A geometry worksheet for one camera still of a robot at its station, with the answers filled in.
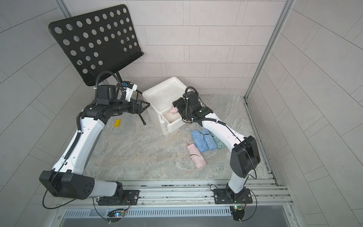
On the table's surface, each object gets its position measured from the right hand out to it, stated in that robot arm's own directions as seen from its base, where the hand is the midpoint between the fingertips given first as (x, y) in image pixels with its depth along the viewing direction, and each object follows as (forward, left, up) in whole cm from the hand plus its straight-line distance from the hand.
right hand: (173, 105), depth 80 cm
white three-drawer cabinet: (+8, +9, -1) cm, 12 cm away
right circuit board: (-49, -29, -26) cm, 63 cm away
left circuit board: (-47, +29, -22) cm, 60 cm away
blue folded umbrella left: (-12, -15, -22) cm, 29 cm away
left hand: (-3, +13, +8) cm, 15 cm away
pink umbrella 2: (-22, -12, -22) cm, 33 cm away
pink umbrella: (-4, 0, +1) cm, 4 cm away
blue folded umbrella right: (-12, -21, -21) cm, 32 cm away
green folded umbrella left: (-15, -27, -21) cm, 37 cm away
